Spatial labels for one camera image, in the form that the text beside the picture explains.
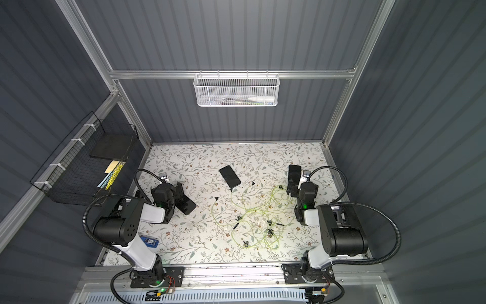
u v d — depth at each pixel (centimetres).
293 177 106
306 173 81
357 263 45
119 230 47
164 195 74
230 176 106
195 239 83
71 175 68
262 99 89
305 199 72
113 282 64
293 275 74
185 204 101
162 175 84
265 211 92
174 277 73
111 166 76
